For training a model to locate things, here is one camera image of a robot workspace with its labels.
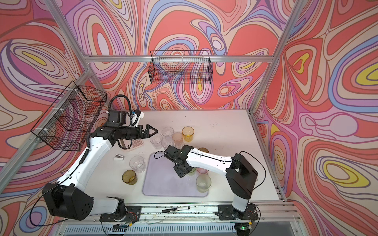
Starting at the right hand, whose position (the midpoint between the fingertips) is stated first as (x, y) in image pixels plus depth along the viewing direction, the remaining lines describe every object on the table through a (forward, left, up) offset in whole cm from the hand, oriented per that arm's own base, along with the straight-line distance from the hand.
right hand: (187, 173), depth 81 cm
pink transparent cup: (+3, -9, -4) cm, 10 cm away
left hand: (+16, +17, +19) cm, 30 cm away
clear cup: (+9, +32, -4) cm, 33 cm away
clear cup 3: (+31, +14, -1) cm, 34 cm away
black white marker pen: (-17, +6, -5) cm, 19 cm away
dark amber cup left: (0, +33, -3) cm, 34 cm away
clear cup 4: (+23, +14, -3) cm, 27 cm away
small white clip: (+13, +43, -3) cm, 45 cm away
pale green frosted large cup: (-4, -9, -4) cm, 11 cm away
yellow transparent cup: (+30, -1, -1) cm, 30 cm away
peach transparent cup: (+25, +6, -1) cm, 26 cm away
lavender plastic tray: (-1, +16, -5) cm, 17 cm away
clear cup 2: (+25, +21, -2) cm, 33 cm away
